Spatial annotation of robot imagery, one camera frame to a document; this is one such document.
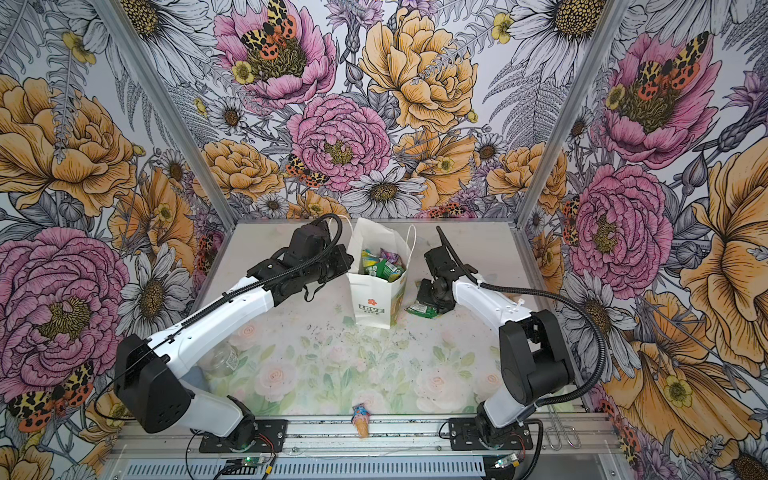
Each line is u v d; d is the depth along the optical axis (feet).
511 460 2.34
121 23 2.39
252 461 2.34
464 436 2.40
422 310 2.86
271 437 2.42
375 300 2.62
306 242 1.92
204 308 1.57
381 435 2.50
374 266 2.72
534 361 1.48
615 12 2.34
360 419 2.45
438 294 2.50
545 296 1.61
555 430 2.48
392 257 3.06
